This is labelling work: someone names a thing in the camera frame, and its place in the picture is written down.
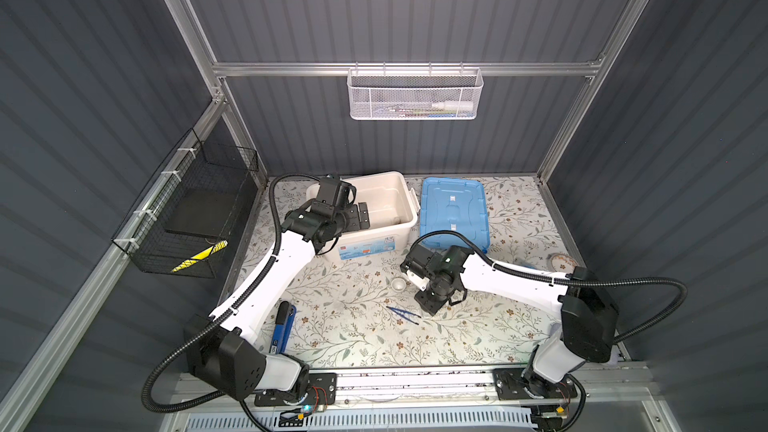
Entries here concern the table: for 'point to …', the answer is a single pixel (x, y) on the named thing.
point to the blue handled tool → (285, 323)
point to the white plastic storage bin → (393, 212)
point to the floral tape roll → (550, 257)
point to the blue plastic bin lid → (454, 204)
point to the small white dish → (398, 284)
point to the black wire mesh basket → (183, 222)
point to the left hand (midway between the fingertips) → (351, 214)
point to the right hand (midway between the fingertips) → (429, 304)
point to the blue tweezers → (403, 316)
